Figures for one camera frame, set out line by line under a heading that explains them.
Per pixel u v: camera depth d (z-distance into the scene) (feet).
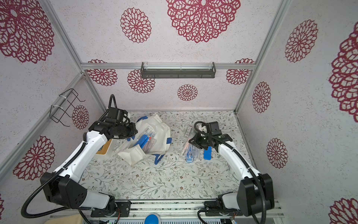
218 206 2.16
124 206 2.46
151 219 2.30
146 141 3.12
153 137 3.35
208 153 3.10
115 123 1.93
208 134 2.25
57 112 2.39
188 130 3.48
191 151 3.10
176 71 3.17
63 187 1.31
